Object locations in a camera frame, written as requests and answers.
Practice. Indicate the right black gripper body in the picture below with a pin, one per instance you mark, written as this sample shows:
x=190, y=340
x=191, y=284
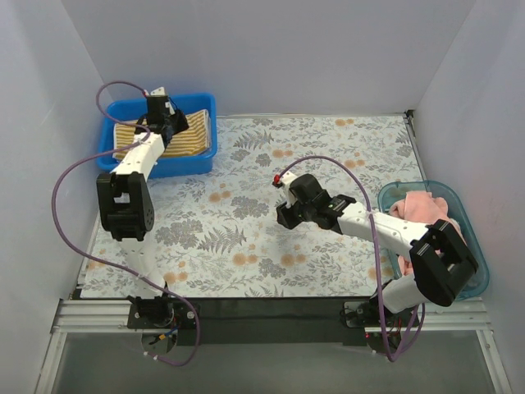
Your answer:
x=288, y=213

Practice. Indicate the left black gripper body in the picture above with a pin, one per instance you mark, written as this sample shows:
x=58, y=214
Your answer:
x=175, y=121

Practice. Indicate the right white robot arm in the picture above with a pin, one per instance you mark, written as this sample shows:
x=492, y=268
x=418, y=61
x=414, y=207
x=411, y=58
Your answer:
x=442, y=263

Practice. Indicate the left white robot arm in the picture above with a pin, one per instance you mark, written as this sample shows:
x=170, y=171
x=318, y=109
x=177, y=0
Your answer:
x=125, y=205

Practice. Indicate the blue plastic bin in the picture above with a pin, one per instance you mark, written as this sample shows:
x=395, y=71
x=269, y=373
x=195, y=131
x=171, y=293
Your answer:
x=132, y=109

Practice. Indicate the floral table mat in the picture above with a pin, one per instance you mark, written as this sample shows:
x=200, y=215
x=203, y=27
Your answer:
x=216, y=235

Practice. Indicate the pink towel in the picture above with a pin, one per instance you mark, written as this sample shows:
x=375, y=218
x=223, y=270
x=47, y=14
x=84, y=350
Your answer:
x=421, y=206

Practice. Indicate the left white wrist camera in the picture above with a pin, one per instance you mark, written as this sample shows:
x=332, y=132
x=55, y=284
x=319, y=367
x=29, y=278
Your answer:
x=159, y=102

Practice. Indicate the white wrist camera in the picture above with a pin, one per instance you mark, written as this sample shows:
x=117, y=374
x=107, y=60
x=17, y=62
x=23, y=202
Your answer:
x=159, y=102
x=286, y=181

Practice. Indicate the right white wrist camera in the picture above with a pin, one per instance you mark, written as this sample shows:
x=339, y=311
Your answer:
x=286, y=181

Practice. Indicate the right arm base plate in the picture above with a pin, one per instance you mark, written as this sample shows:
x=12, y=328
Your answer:
x=361, y=314

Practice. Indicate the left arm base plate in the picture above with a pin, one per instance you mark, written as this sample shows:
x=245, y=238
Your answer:
x=160, y=312

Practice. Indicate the aluminium frame rail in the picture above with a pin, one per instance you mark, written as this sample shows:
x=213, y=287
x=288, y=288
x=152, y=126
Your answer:
x=110, y=316

